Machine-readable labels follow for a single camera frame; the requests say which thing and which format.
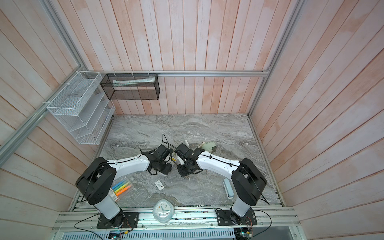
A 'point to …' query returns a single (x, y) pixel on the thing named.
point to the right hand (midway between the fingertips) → (182, 172)
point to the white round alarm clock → (163, 210)
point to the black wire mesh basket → (131, 86)
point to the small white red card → (159, 185)
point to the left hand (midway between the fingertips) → (166, 171)
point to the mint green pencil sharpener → (208, 146)
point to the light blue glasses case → (229, 189)
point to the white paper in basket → (118, 82)
